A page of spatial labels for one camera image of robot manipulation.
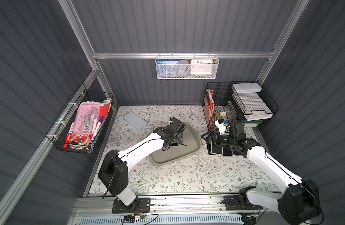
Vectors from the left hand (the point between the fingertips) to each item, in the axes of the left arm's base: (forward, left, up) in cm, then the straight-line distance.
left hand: (176, 136), depth 83 cm
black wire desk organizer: (+37, -44, -15) cm, 59 cm away
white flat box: (+38, -53, +7) cm, 65 cm away
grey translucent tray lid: (+26, +33, -16) cm, 45 cm away
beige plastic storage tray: (+3, -10, -16) cm, 19 cm away
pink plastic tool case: (+2, +47, +16) cm, 50 cm away
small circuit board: (-39, +25, -19) cm, 50 cm away
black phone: (-3, -25, -12) cm, 28 cm away
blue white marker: (+2, +39, +15) cm, 42 cm away
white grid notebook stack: (+22, -52, +5) cm, 56 cm away
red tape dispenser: (-9, +46, +13) cm, 49 cm away
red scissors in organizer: (+32, -27, -2) cm, 42 cm away
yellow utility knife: (+26, -31, -15) cm, 43 cm away
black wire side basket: (-8, +53, +19) cm, 57 cm away
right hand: (-2, -19, +3) cm, 19 cm away
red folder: (+8, +40, +15) cm, 44 cm away
